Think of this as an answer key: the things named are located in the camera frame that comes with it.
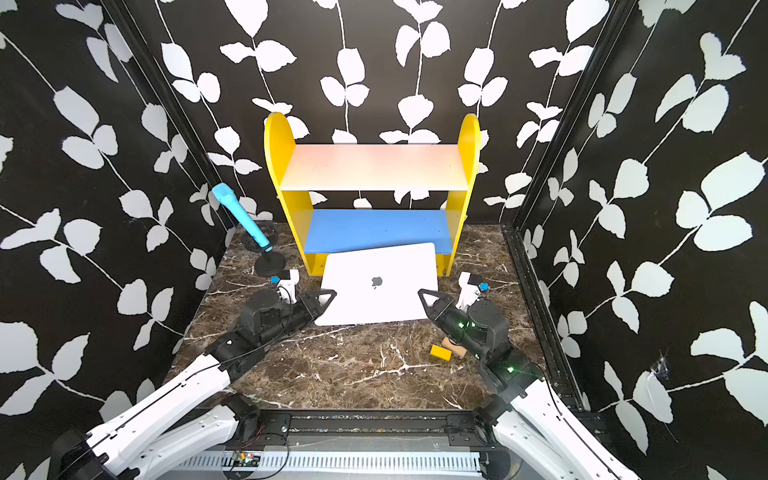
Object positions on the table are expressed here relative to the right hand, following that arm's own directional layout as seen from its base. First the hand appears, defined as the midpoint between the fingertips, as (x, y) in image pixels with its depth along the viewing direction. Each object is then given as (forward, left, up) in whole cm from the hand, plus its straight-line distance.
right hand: (411, 291), depth 68 cm
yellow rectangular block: (-4, -10, -28) cm, 30 cm away
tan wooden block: (-3, -14, -27) cm, 30 cm away
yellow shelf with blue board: (+32, +31, -15) cm, 47 cm away
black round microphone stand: (+27, +49, -25) cm, 61 cm away
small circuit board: (-30, +40, -29) cm, 58 cm away
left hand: (+2, +18, -4) cm, 18 cm away
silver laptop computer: (+4, +8, -4) cm, 10 cm away
